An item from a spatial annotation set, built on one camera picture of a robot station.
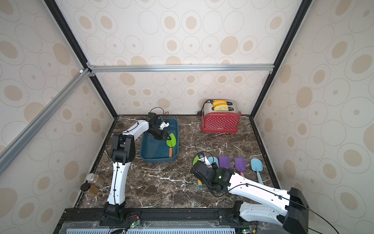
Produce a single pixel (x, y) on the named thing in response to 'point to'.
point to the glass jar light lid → (95, 179)
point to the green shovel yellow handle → (199, 183)
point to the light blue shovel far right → (256, 165)
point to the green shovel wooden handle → (171, 143)
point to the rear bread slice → (216, 102)
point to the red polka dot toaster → (220, 122)
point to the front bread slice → (221, 107)
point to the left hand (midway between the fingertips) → (171, 136)
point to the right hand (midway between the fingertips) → (205, 171)
